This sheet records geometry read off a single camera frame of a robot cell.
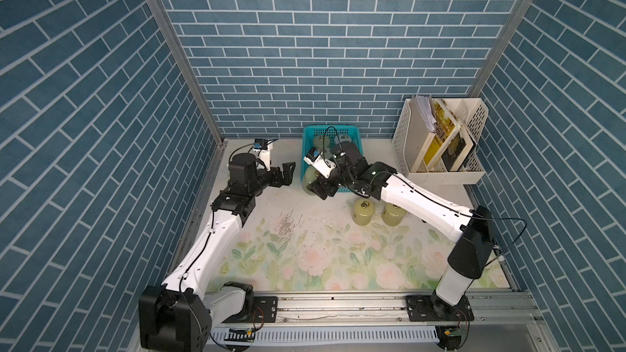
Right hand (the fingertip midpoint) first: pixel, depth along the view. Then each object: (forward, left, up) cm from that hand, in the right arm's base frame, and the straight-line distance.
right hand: (318, 176), depth 78 cm
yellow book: (+27, -47, 0) cm, 54 cm away
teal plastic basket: (+32, +1, -12) cm, 35 cm away
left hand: (+3, +10, +3) cm, 11 cm away
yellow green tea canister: (-2, +3, +4) cm, 5 cm away
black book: (+27, -54, -11) cm, 62 cm away
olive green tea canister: (-3, -16, -15) cm, 22 cm away
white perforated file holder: (+43, -63, -3) cm, 76 cm away
